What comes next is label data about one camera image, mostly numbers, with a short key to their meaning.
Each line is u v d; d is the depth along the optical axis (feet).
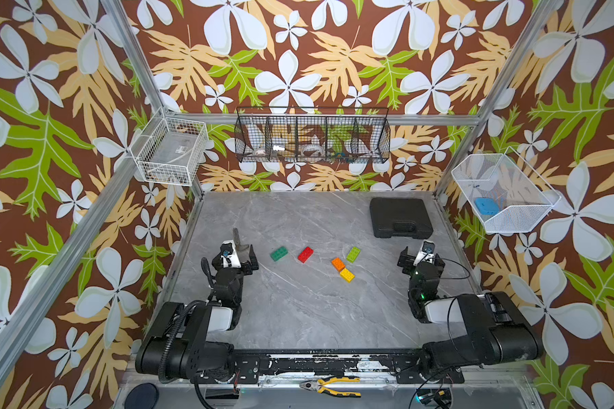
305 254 3.22
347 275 3.05
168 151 2.75
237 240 3.41
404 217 3.78
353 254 3.23
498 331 1.49
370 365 2.47
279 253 3.23
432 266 2.36
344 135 3.17
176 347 1.44
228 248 2.42
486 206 2.63
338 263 3.14
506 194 2.68
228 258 2.40
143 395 2.38
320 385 2.34
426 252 2.47
